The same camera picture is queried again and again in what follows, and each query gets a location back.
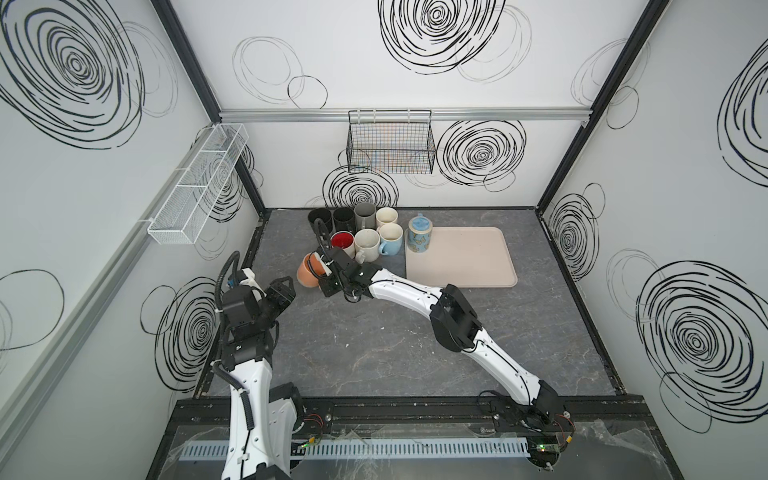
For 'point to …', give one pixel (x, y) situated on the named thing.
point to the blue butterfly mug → (419, 233)
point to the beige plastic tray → (466, 257)
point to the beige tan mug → (367, 242)
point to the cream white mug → (343, 240)
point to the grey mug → (364, 216)
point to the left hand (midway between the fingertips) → (288, 282)
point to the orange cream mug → (309, 270)
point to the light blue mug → (391, 238)
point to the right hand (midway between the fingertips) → (316, 280)
